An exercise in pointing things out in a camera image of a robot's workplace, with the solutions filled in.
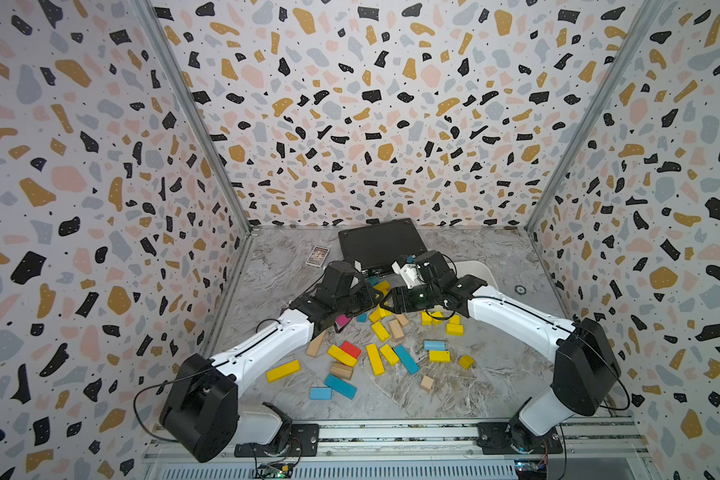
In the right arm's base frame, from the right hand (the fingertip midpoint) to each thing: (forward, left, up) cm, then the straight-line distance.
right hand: (387, 304), depth 81 cm
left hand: (+2, 0, +3) cm, 3 cm away
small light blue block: (-19, +18, -16) cm, 30 cm away
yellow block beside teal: (-7, -1, -15) cm, 17 cm away
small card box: (+28, +26, -13) cm, 40 cm away
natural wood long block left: (-5, +22, -15) cm, 27 cm away
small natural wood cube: (-15, -11, -15) cm, 24 cm away
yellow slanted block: (-8, +13, -16) cm, 22 cm away
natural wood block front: (-13, +13, -14) cm, 23 cm away
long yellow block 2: (-9, +3, -16) cm, 18 cm away
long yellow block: (-13, +29, -16) cm, 36 cm away
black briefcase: (+32, +2, -11) cm, 34 cm away
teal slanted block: (-10, -7, -17) cm, 20 cm away
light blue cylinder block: (-4, -15, -17) cm, 23 cm away
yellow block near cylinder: (-7, -15, -17) cm, 24 cm away
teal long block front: (-17, +13, -16) cm, 27 cm away
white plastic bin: (+23, -30, -13) cm, 40 cm away
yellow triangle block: (-8, -23, -17) cm, 30 cm away
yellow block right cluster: (+1, -21, -15) cm, 26 cm away
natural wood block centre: (0, -3, -14) cm, 15 cm away
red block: (-7, +10, -15) cm, 19 cm away
